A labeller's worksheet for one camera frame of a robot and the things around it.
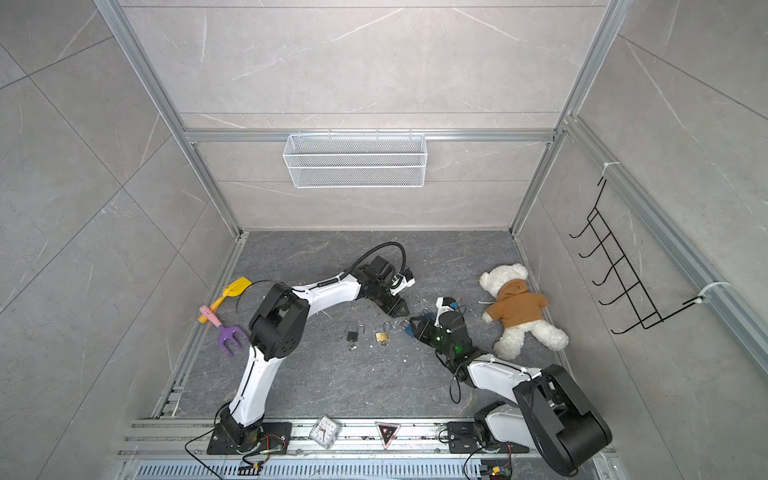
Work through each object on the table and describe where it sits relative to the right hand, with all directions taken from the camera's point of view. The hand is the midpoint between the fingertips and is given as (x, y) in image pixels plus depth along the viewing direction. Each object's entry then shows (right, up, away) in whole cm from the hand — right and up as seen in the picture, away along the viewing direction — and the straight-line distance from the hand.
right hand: (412, 319), depth 88 cm
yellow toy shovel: (-61, +8, +12) cm, 62 cm away
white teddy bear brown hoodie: (+33, +2, +1) cm, 33 cm away
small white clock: (-23, -25, -15) cm, 37 cm away
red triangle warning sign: (-8, -26, -14) cm, 30 cm away
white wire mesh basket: (-18, +52, +12) cm, 57 cm away
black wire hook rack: (+48, +11, -24) cm, 55 cm away
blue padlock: (-1, -4, +4) cm, 5 cm away
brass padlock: (-9, -6, +4) cm, 12 cm away
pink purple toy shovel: (-57, -5, +2) cm, 58 cm away
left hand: (-2, +4, +7) cm, 9 cm away
